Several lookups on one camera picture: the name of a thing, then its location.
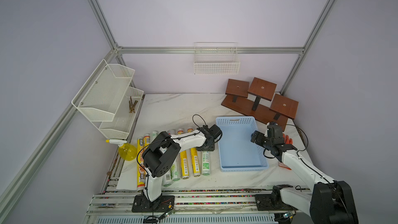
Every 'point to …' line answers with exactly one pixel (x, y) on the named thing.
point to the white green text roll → (167, 179)
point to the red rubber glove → (288, 141)
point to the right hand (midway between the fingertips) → (258, 139)
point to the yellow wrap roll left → (184, 160)
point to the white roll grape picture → (155, 134)
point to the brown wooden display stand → (259, 101)
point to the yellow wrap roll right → (195, 161)
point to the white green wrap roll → (205, 163)
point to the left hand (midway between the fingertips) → (206, 148)
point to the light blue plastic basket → (237, 152)
